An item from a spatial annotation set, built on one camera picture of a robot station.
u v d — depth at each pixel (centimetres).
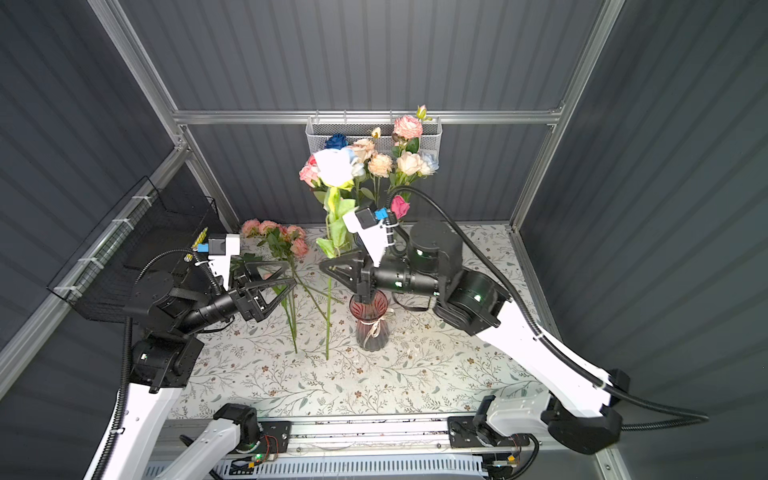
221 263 48
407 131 73
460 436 73
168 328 43
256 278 58
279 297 50
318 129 93
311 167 77
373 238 43
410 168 75
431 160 77
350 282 46
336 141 78
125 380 41
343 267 45
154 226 81
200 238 79
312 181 76
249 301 47
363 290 43
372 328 77
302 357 87
